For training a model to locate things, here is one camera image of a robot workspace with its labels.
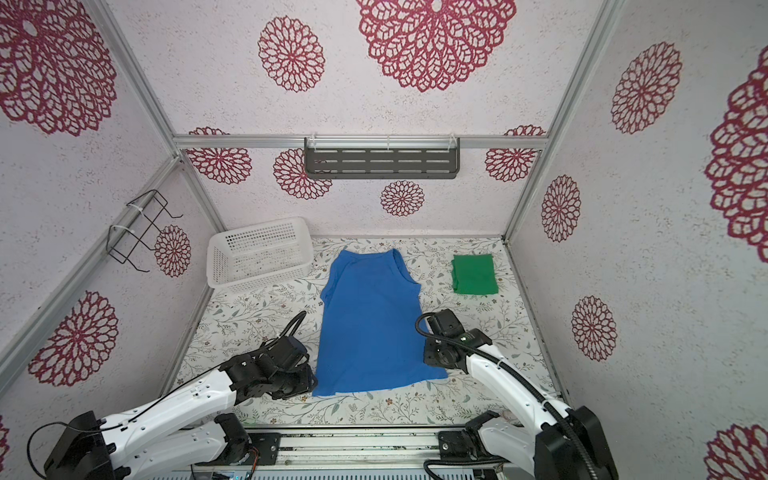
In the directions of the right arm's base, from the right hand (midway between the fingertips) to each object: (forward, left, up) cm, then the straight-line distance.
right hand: (431, 351), depth 84 cm
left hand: (-11, +32, -2) cm, 34 cm away
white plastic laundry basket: (+39, +64, -4) cm, 75 cm away
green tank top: (+33, -18, -6) cm, 38 cm away
